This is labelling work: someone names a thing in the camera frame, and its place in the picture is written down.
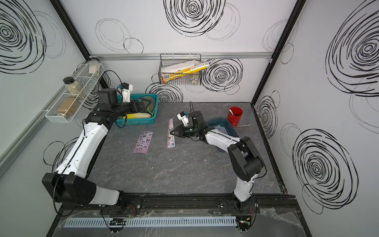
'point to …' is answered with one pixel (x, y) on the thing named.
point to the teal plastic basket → (141, 121)
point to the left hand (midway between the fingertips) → (143, 101)
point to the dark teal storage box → (226, 123)
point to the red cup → (235, 114)
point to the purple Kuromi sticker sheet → (143, 143)
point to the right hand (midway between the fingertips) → (170, 134)
